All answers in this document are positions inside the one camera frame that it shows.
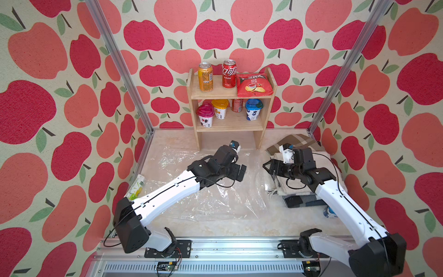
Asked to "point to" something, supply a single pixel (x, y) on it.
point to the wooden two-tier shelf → (235, 123)
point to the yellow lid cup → (220, 106)
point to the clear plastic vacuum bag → (228, 201)
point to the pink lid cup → (205, 112)
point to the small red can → (237, 105)
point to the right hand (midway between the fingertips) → (270, 169)
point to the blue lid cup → (253, 107)
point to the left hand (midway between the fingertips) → (239, 169)
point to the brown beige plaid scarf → (297, 141)
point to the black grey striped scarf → (296, 201)
